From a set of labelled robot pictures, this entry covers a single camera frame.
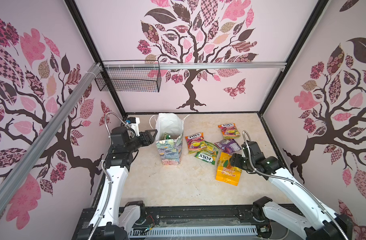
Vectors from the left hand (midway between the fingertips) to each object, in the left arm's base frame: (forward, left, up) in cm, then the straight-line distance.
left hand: (154, 133), depth 74 cm
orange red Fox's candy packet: (+9, -23, -23) cm, 34 cm away
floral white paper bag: (+15, -6, -14) cm, 22 cm away
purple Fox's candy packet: (+7, -44, -22) cm, 50 cm away
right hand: (-7, -42, -13) cm, 45 cm away
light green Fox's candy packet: (0, -30, -24) cm, 38 cm away
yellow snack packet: (-12, -39, -21) cm, 46 cm away
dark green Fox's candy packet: (+5, -5, -10) cm, 13 cm away
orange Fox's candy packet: (+20, -48, -23) cm, 56 cm away
